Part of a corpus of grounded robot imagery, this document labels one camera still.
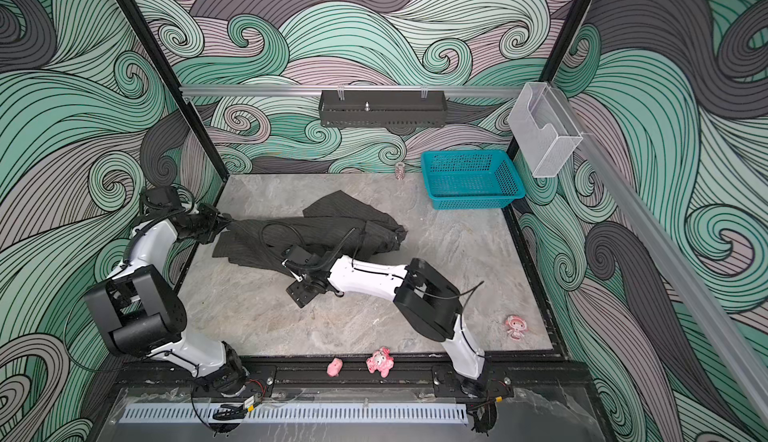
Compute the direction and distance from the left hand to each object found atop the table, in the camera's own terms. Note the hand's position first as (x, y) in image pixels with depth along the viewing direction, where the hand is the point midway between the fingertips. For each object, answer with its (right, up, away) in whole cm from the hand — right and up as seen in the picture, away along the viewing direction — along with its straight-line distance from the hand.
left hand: (231, 214), depth 87 cm
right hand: (+22, -21, -2) cm, 31 cm away
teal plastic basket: (+85, +12, +31) cm, 91 cm away
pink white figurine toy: (+82, -31, -7) cm, 88 cm away
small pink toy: (+33, -38, -13) cm, 52 cm away
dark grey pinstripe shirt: (+33, -6, +6) cm, 34 cm away
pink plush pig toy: (+45, -36, -14) cm, 59 cm away
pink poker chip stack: (+53, +16, +30) cm, 63 cm away
